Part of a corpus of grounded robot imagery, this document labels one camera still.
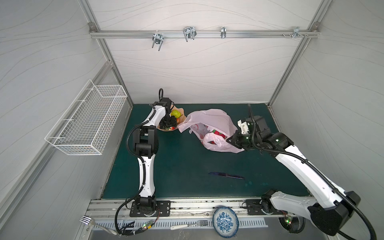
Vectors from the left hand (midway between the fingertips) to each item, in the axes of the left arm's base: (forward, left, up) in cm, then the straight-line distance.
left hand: (172, 124), depth 101 cm
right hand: (-21, -33, +19) cm, 43 cm away
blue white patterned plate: (-54, -32, -5) cm, 63 cm away
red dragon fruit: (-18, -28, +17) cm, 37 cm away
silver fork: (-55, +33, -4) cm, 65 cm away
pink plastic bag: (-15, -26, +17) cm, 35 cm away
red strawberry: (-5, 0, +1) cm, 5 cm away
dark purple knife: (-31, -35, -7) cm, 48 cm away
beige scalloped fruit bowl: (+5, -4, -3) cm, 7 cm away
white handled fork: (-55, -19, -6) cm, 58 cm away
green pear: (+10, -1, +1) cm, 10 cm away
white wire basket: (-22, +35, +25) cm, 48 cm away
